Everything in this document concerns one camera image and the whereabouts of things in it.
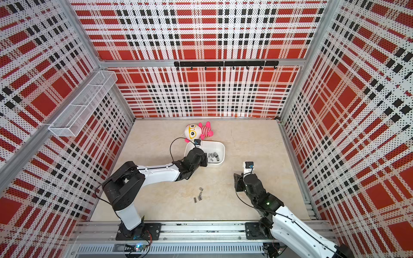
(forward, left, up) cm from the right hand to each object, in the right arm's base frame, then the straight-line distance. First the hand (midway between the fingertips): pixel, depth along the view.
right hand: (240, 174), depth 82 cm
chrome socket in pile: (-11, +24, -9) cm, 27 cm away
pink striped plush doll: (+31, +28, -3) cm, 42 cm away
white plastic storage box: (+20, +13, -9) cm, 26 cm away
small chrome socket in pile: (-4, +21, -9) cm, 23 cm away
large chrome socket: (+16, +13, -8) cm, 22 cm away
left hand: (+14, +18, -2) cm, 23 cm away
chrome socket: (-8, +21, -9) cm, 25 cm away
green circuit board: (-31, +48, -8) cm, 57 cm away
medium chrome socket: (+17, +15, -9) cm, 24 cm away
